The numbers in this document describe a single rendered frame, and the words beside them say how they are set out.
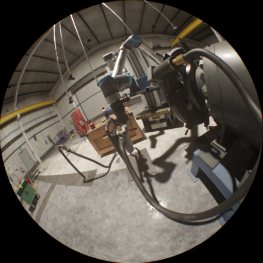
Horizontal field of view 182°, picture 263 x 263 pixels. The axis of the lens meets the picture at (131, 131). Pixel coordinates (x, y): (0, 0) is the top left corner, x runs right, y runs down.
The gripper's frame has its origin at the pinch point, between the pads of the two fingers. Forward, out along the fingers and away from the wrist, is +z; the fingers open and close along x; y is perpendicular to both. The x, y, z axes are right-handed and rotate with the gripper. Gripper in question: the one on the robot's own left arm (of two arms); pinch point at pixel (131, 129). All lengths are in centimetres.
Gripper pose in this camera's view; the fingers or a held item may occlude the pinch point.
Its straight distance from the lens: 53.4
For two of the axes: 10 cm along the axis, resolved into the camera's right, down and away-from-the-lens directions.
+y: -8.6, 1.8, 4.8
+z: 3.9, 8.4, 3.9
